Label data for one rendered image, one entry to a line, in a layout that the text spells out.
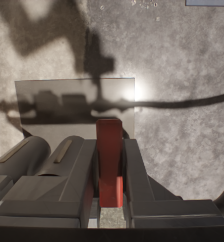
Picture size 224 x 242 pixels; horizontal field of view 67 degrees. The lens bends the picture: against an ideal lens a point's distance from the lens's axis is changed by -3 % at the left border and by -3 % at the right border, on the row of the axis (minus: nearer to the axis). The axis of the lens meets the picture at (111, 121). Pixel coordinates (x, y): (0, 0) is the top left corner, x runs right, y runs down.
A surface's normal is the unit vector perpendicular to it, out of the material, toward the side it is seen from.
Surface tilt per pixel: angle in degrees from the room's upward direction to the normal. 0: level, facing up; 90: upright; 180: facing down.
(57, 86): 0
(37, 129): 0
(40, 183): 90
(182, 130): 0
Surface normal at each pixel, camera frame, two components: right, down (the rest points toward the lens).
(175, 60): -0.02, 0.29
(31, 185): -0.02, -0.96
